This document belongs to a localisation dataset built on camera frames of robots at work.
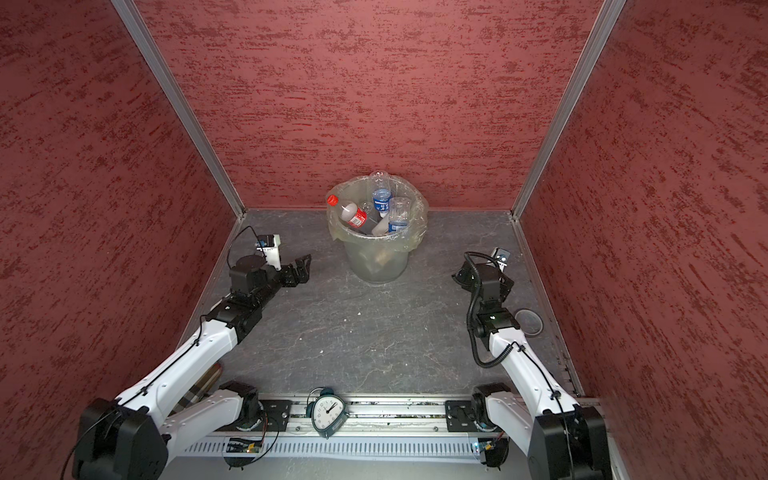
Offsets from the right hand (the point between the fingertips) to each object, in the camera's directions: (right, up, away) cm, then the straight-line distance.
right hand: (479, 271), depth 84 cm
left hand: (-53, +3, -2) cm, 53 cm away
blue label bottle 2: (-23, +17, +6) cm, 29 cm away
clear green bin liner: (-36, +25, +8) cm, 45 cm away
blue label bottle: (-29, +23, +8) cm, 38 cm away
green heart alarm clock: (-42, -33, -12) cm, 55 cm away
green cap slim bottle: (-29, +13, +10) cm, 33 cm away
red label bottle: (-36, +17, +3) cm, 40 cm away
